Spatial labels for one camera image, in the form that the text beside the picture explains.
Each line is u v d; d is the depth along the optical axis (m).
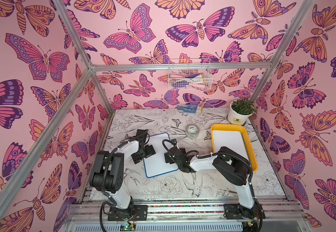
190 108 1.21
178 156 0.73
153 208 0.77
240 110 0.98
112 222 0.72
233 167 0.51
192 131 1.06
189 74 0.95
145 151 0.83
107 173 0.44
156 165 0.95
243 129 1.02
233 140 1.03
